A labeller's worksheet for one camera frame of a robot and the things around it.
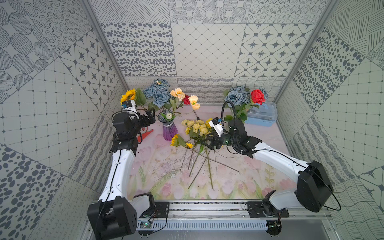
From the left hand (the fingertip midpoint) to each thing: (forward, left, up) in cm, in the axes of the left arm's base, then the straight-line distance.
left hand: (151, 109), depth 75 cm
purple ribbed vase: (+2, -6, -19) cm, 20 cm away
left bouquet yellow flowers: (+6, -7, -1) cm, 9 cm away
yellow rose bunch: (+5, -23, -23) cm, 33 cm away
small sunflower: (-4, -18, -28) cm, 34 cm away
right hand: (-10, -28, -13) cm, 33 cm away
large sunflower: (-3, -11, -24) cm, 26 cm away
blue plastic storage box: (+17, -71, -23) cm, 77 cm away
